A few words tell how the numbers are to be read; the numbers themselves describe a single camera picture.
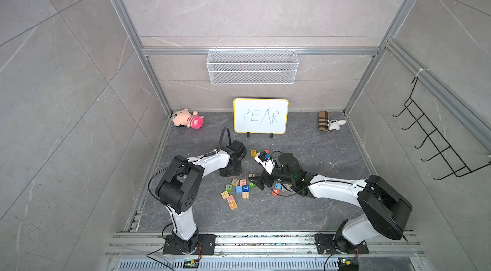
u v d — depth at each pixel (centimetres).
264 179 73
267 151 101
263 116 102
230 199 84
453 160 62
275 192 86
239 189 88
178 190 48
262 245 75
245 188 88
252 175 91
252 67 101
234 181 90
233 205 82
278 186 88
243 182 90
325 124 110
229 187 88
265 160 71
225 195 86
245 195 86
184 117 107
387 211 44
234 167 84
